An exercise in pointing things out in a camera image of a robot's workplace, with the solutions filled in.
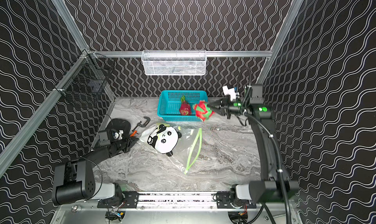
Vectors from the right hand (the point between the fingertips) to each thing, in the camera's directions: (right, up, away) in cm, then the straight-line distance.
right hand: (208, 104), depth 64 cm
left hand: (-37, -18, +24) cm, 48 cm away
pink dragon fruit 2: (-2, -3, +3) cm, 5 cm away
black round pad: (-56, -11, +33) cm, 66 cm away
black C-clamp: (-43, -11, +39) cm, 60 cm away
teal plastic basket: (-24, +3, +53) cm, 58 cm away
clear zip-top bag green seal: (-15, -21, +15) cm, 30 cm away
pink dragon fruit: (-11, -1, +39) cm, 40 cm away
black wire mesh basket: (-75, +18, +30) cm, 83 cm away
